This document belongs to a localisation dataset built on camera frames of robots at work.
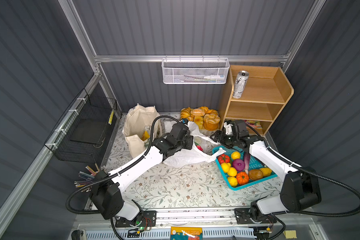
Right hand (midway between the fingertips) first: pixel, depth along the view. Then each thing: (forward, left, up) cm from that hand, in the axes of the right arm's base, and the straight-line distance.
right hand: (216, 139), depth 86 cm
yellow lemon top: (-4, -13, -11) cm, 18 cm away
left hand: (-4, +14, +6) cm, 16 cm away
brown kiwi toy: (-18, -20, -8) cm, 28 cm away
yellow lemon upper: (-13, -5, -8) cm, 16 cm away
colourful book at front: (-44, +18, -14) cm, 49 cm away
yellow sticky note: (-44, -30, -14) cm, 55 cm away
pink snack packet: (+21, -34, -12) cm, 42 cm away
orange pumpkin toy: (-19, -13, -10) cm, 25 cm away
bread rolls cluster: (+26, +6, -9) cm, 28 cm away
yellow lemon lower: (-20, -8, -11) cm, 25 cm away
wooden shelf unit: (+21, -25, +16) cm, 37 cm away
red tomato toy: (-7, -5, -10) cm, 13 cm away
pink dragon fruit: (0, +9, -9) cm, 13 cm away
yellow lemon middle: (-15, -9, -11) cm, 21 cm away
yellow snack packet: (+7, +44, -5) cm, 45 cm away
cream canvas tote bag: (+13, +51, 0) cm, 52 cm away
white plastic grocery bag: (+3, +6, -14) cm, 16 cm away
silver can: (+17, +45, -9) cm, 48 cm away
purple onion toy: (-11, -13, -10) cm, 20 cm away
